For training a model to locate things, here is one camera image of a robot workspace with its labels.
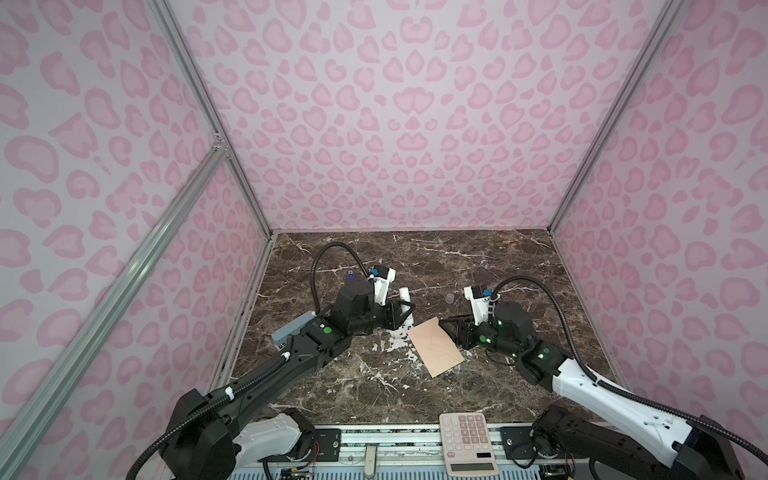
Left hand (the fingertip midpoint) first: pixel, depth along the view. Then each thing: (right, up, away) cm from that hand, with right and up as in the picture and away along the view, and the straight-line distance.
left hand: (414, 303), depth 73 cm
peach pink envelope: (+7, -16, +16) cm, 23 cm away
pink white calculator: (+13, -34, -1) cm, 36 cm away
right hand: (+8, -5, +1) cm, 9 cm away
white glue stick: (-2, +2, 0) cm, 3 cm away
